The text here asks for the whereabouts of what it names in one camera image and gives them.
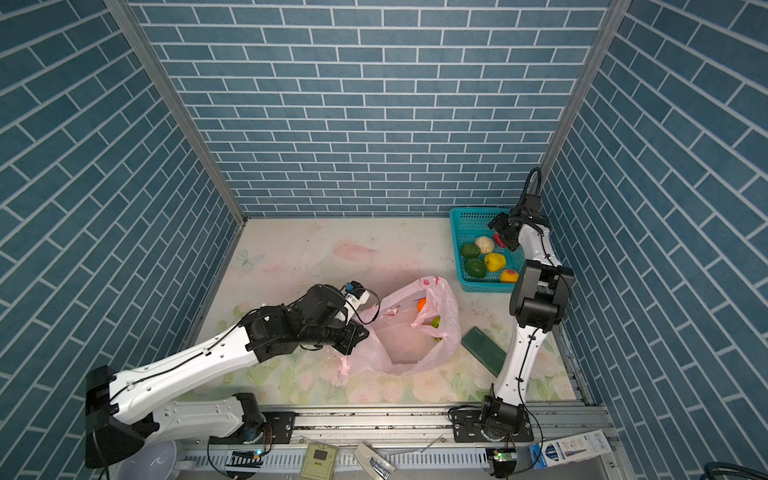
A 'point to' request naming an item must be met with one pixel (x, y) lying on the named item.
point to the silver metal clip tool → (374, 464)
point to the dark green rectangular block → (485, 350)
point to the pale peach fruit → (485, 244)
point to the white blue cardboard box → (563, 450)
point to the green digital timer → (319, 462)
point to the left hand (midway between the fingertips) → (370, 337)
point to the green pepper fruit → (475, 267)
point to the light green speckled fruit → (436, 321)
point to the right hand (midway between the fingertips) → (496, 225)
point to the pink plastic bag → (408, 332)
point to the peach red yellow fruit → (509, 276)
